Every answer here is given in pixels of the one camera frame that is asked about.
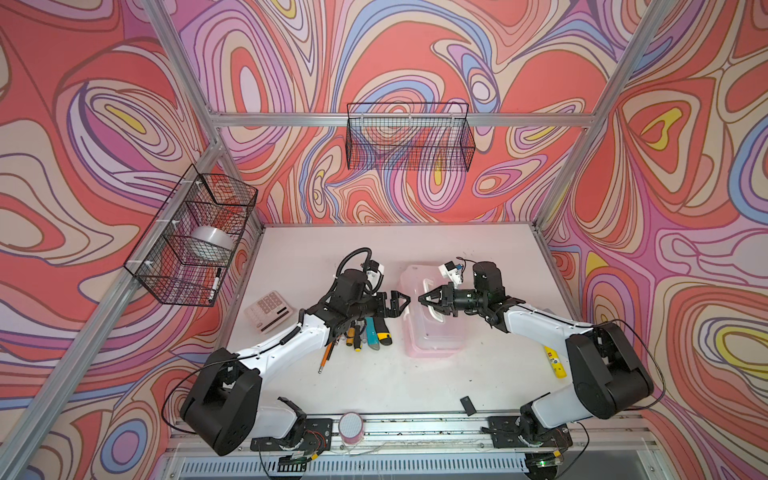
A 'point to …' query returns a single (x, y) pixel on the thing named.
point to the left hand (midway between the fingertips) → (401, 298)
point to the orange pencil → (327, 355)
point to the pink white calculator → (268, 311)
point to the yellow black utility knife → (383, 334)
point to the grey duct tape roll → (211, 244)
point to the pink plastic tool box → (430, 332)
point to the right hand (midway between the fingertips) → (423, 305)
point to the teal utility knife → (372, 335)
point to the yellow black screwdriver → (357, 338)
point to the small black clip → (468, 405)
